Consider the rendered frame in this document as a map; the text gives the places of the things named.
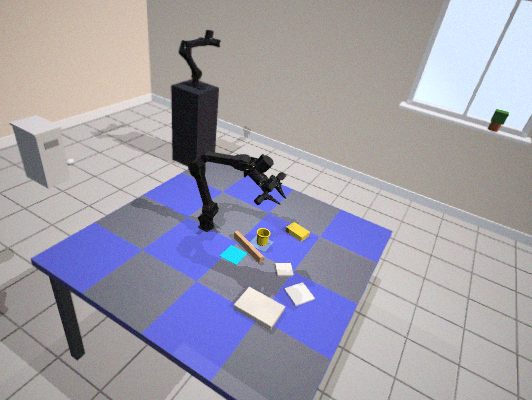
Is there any yellow rectangular block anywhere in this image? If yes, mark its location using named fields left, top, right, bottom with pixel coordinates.
left=285, top=222, right=310, bottom=241

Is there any light brown wooden bar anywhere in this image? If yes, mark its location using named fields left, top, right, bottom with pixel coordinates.
left=234, top=231, right=263, bottom=263

